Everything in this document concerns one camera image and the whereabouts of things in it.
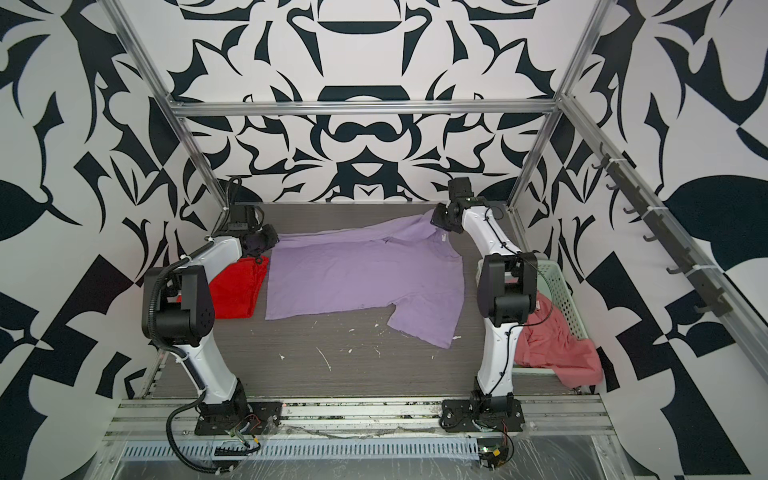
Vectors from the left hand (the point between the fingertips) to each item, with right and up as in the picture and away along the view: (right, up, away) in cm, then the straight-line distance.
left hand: (273, 231), depth 98 cm
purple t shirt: (+44, -11, +5) cm, 46 cm away
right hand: (+54, +5, -1) cm, 54 cm away
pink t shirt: (+80, -31, -15) cm, 87 cm away
